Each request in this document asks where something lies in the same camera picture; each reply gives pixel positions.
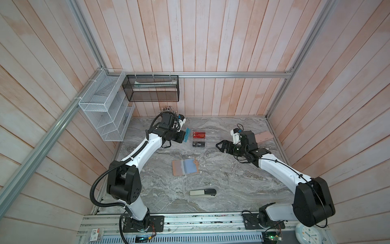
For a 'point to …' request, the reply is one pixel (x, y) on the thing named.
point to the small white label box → (97, 234)
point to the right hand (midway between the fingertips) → (221, 145)
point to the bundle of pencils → (169, 109)
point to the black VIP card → (198, 144)
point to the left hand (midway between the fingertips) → (183, 137)
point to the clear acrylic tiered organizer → (204, 140)
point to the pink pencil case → (261, 136)
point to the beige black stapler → (203, 193)
